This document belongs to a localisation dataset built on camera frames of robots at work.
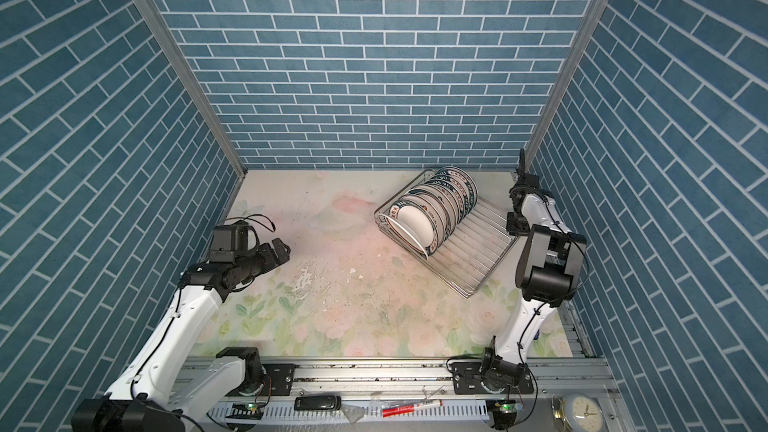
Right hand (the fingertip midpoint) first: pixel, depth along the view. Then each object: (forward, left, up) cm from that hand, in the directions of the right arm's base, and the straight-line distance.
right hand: (528, 229), depth 94 cm
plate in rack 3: (+9, +19, +7) cm, 22 cm away
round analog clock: (-47, -5, -4) cm, 48 cm away
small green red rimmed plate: (-5, +40, 0) cm, 40 cm away
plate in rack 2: (+6, +24, +9) cm, 27 cm away
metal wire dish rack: (-3, +17, -10) cm, 20 cm away
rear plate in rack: (+15, +25, +11) cm, 31 cm away
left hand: (-19, +73, +8) cm, 76 cm away
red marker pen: (-50, +35, -6) cm, 61 cm away
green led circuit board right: (-48, +12, -9) cm, 50 cm away
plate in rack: (+3, +30, +12) cm, 32 cm away
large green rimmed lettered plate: (-5, +35, +6) cm, 36 cm away
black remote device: (-50, +58, -9) cm, 77 cm away
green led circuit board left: (-53, +75, -9) cm, 92 cm away
